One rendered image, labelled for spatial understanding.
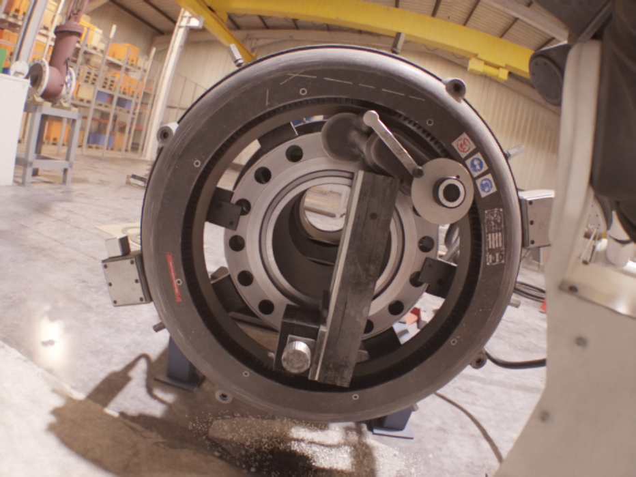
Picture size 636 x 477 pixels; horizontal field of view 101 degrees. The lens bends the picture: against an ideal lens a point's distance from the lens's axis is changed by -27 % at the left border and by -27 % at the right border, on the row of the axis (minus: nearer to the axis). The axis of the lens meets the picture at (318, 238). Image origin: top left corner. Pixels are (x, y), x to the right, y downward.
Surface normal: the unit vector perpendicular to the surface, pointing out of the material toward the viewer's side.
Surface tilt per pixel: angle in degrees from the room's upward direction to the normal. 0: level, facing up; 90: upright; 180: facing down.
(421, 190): 90
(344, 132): 90
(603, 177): 150
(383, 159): 90
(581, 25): 144
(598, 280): 11
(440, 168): 90
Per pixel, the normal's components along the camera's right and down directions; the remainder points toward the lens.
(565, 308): -0.62, -0.27
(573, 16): -0.61, 0.74
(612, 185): -0.49, 0.86
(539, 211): -0.03, 0.17
